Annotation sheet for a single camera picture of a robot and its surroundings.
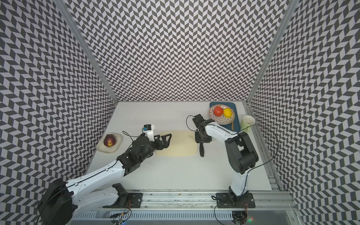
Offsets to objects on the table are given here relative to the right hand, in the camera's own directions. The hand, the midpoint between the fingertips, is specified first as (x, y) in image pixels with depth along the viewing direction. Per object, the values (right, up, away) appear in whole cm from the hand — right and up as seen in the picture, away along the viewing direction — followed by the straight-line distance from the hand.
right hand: (202, 142), depth 92 cm
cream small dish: (-67, -3, -1) cm, 67 cm away
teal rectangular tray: (+27, +10, +10) cm, 30 cm away
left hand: (-22, +6, -13) cm, 26 cm away
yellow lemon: (+21, +20, +13) cm, 31 cm away
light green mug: (+31, +13, +2) cm, 33 cm away
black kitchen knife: (0, -4, -1) cm, 5 cm away
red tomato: (+14, +21, +13) cm, 28 cm away
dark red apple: (-60, +2, -3) cm, 60 cm away
